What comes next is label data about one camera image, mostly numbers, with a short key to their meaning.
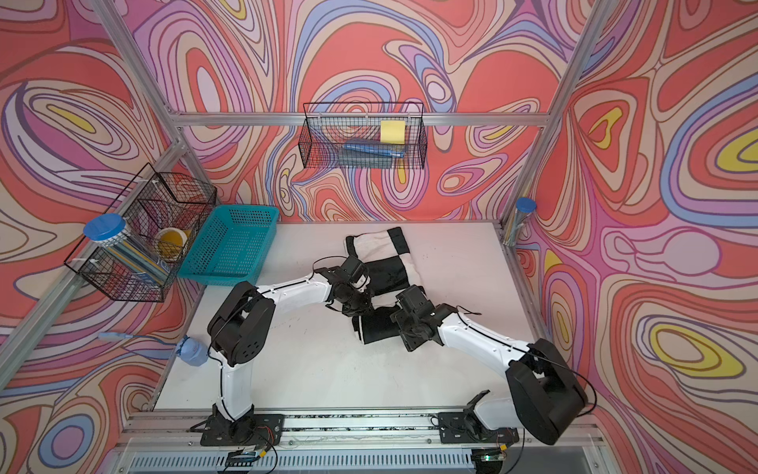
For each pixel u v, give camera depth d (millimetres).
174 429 752
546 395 415
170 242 734
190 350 795
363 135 983
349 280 768
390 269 1015
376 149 885
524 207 1019
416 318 661
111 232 567
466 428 669
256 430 725
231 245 1143
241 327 514
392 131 885
